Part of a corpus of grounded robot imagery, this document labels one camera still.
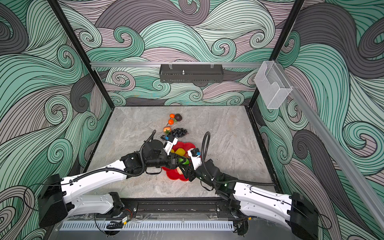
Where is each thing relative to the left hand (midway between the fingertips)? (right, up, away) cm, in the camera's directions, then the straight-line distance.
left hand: (185, 159), depth 71 cm
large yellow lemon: (-3, 0, +16) cm, 17 cm away
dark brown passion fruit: (-6, +21, +37) cm, 43 cm away
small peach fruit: (-13, +12, +29) cm, 34 cm away
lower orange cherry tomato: (-11, +18, +38) cm, 44 cm away
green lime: (+1, -1, -1) cm, 2 cm away
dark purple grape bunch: (-4, +11, +29) cm, 31 cm away
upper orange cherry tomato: (-11, +22, +40) cm, 47 cm away
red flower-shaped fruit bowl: (-7, -11, +12) cm, 18 cm away
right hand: (-1, -2, +2) cm, 3 cm away
